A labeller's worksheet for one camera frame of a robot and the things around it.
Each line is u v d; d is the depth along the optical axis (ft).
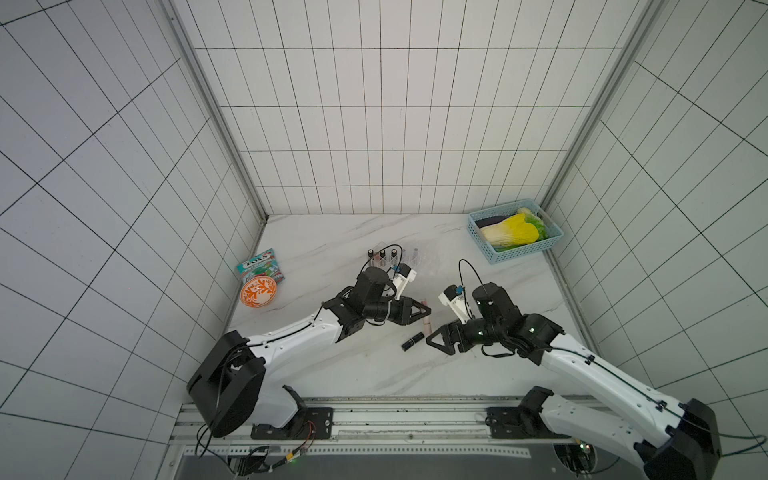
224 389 1.35
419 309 2.45
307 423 2.33
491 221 3.68
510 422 2.38
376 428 2.40
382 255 3.28
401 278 2.34
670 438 1.28
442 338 2.14
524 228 3.40
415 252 3.30
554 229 3.49
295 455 2.22
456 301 2.24
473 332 2.08
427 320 2.43
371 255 3.28
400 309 2.23
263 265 3.32
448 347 2.11
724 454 1.37
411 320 2.30
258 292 3.13
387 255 3.30
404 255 3.31
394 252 3.29
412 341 2.79
